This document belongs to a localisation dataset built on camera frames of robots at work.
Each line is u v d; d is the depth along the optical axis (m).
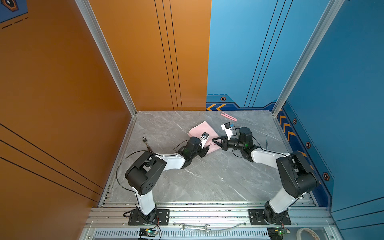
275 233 0.71
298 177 0.47
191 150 0.72
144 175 0.48
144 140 1.02
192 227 0.71
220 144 0.81
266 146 0.99
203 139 0.81
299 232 0.68
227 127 0.79
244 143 0.72
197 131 1.00
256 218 0.72
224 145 0.78
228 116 1.16
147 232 0.71
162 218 0.74
